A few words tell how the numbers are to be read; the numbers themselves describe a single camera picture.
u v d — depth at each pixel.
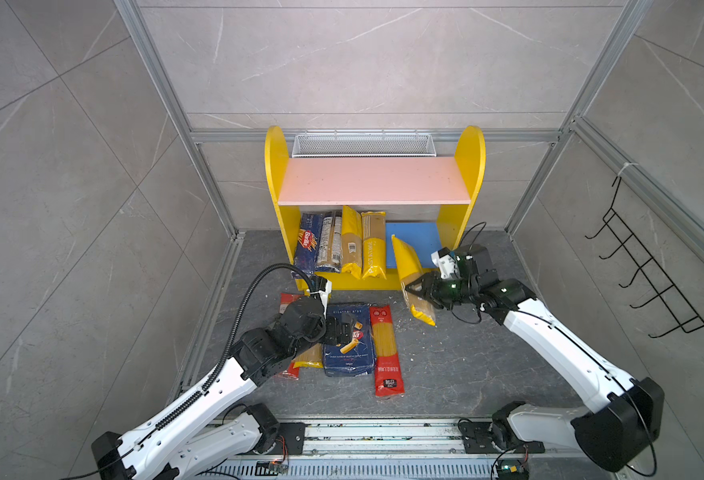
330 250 0.91
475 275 0.57
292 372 0.83
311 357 0.84
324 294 0.63
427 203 0.72
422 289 0.69
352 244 0.90
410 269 0.76
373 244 0.93
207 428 0.45
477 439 0.73
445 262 0.71
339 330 0.62
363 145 0.98
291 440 0.73
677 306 0.61
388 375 0.82
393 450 0.73
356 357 0.82
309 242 0.93
